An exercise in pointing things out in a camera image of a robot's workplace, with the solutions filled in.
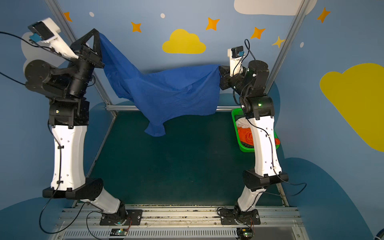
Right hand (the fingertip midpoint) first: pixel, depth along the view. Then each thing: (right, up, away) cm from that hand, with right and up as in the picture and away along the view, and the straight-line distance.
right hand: (222, 64), depth 59 cm
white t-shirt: (+25, -22, +48) cm, 59 cm away
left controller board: (-48, -77, +12) cm, 91 cm away
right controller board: (+13, -77, +12) cm, 79 cm away
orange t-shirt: (+24, -31, +40) cm, 56 cm away
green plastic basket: (+23, -14, +55) cm, 62 cm away
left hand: (-40, +2, -17) cm, 43 cm away
